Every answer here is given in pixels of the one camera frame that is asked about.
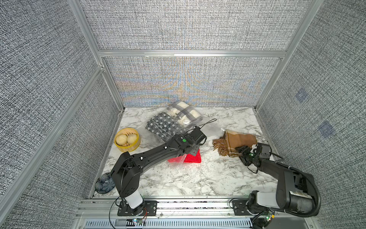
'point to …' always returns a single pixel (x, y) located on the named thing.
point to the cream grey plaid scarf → (185, 114)
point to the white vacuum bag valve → (186, 121)
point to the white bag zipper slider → (222, 129)
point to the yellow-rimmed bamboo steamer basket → (128, 147)
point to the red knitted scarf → (187, 158)
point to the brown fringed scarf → (226, 145)
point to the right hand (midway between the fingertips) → (237, 147)
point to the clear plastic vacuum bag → (210, 129)
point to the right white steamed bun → (131, 139)
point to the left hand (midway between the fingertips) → (194, 145)
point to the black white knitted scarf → (165, 126)
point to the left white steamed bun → (121, 139)
